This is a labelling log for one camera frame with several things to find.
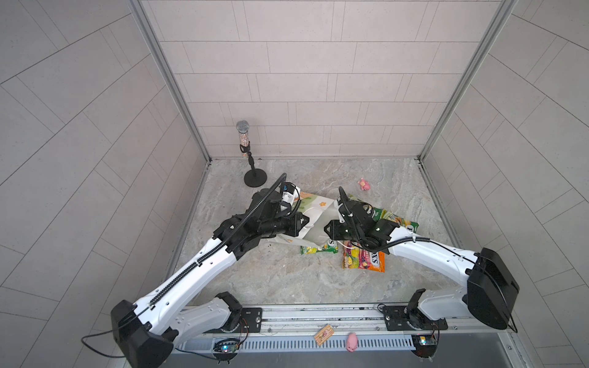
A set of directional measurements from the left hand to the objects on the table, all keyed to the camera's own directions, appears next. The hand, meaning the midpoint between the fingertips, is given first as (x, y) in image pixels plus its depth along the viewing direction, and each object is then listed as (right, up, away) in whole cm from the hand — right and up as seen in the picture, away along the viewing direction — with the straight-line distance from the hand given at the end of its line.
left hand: (313, 220), depth 69 cm
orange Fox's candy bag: (+16, -16, +12) cm, 26 cm away
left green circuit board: (-25, -36, -4) cm, 44 cm away
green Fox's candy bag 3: (+30, -2, +25) cm, 39 cm away
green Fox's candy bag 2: (+17, +4, +31) cm, 36 cm away
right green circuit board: (+34, -38, 0) cm, 51 cm away
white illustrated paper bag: (+3, +1, +5) cm, 6 cm away
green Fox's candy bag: (-1, -14, +15) cm, 21 cm away
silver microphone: (-26, +32, +16) cm, 44 cm away
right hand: (+5, -6, +13) cm, 15 cm away
